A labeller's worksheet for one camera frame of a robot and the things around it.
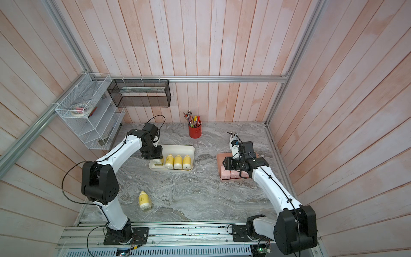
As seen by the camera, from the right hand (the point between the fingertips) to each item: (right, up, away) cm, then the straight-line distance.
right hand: (228, 160), depth 85 cm
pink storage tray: (-2, 0, +16) cm, 16 cm away
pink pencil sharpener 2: (+4, -8, +2) cm, 9 cm away
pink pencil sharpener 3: (+7, -5, -9) cm, 13 cm away
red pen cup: (-19, +16, +22) cm, 33 cm away
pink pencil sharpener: (-1, -8, +2) cm, 8 cm away
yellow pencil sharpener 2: (-28, -2, +5) cm, 28 cm away
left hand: (-39, +1, +4) cm, 39 cm away
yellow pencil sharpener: (-23, -2, +5) cm, 23 cm away
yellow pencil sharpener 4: (-38, -1, +1) cm, 38 cm away
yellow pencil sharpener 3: (-33, -1, +5) cm, 33 cm away
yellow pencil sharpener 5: (-43, -19, -9) cm, 47 cm away
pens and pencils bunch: (-20, +23, +20) cm, 37 cm away
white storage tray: (-33, +4, +18) cm, 38 cm away
